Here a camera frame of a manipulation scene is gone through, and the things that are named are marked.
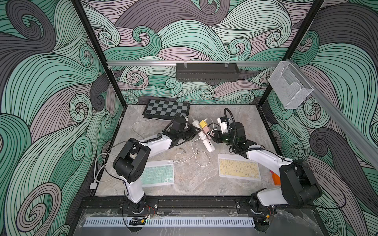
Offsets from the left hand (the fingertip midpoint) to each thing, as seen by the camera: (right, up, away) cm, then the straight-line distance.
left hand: (200, 129), depth 87 cm
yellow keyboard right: (+21, -22, -2) cm, 31 cm away
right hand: (+7, -2, -1) cm, 7 cm away
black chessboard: (-24, +13, +26) cm, 38 cm away
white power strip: (+4, -7, -2) cm, 8 cm away
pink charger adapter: (+3, 0, -2) cm, 3 cm away
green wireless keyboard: (-26, -26, -3) cm, 37 cm away
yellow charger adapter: (+2, +3, 0) cm, 4 cm away
